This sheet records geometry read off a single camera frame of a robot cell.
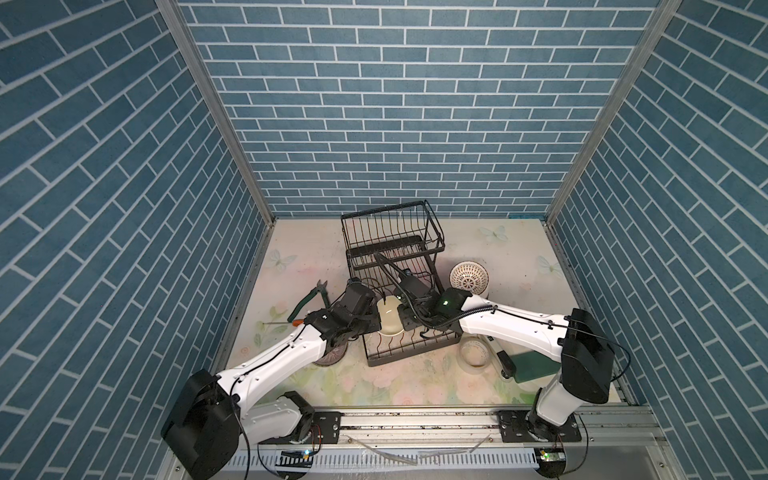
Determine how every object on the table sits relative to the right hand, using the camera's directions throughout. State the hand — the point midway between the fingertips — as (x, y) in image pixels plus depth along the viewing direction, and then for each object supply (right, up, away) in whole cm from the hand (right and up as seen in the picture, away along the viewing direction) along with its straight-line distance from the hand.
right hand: (402, 308), depth 83 cm
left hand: (-6, -3, 0) cm, 7 cm away
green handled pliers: (-28, +4, +16) cm, 32 cm away
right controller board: (+37, -36, -9) cm, 53 cm away
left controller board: (-26, -35, -11) cm, 45 cm away
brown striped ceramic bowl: (-20, -13, 0) cm, 24 cm away
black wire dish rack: (-7, +18, +25) cm, 32 cm away
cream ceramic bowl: (-3, -2, -9) cm, 10 cm away
